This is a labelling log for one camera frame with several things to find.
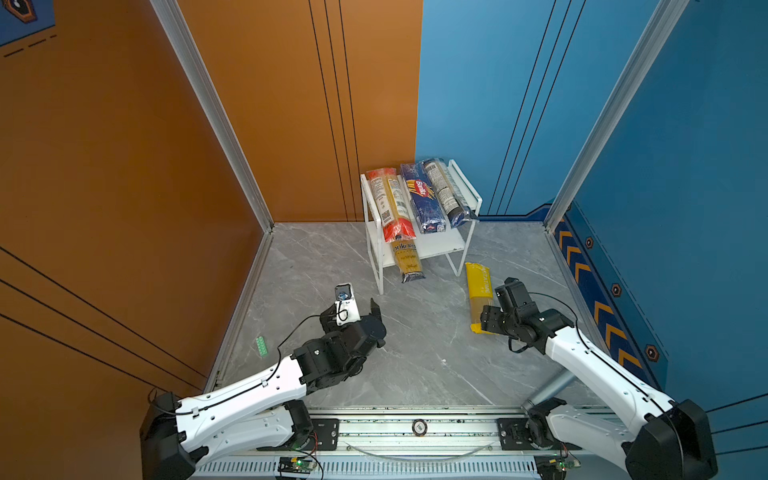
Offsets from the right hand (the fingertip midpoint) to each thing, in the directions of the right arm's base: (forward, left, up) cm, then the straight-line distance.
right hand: (490, 318), depth 84 cm
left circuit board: (-33, +51, -10) cm, 61 cm away
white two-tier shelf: (+19, +31, +7) cm, 37 cm away
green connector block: (-4, +67, -8) cm, 67 cm away
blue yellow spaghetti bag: (+14, +23, +10) cm, 29 cm away
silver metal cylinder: (-17, -14, -8) cm, 23 cm away
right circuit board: (-33, -10, -10) cm, 36 cm away
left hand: (-1, +36, +11) cm, 38 cm away
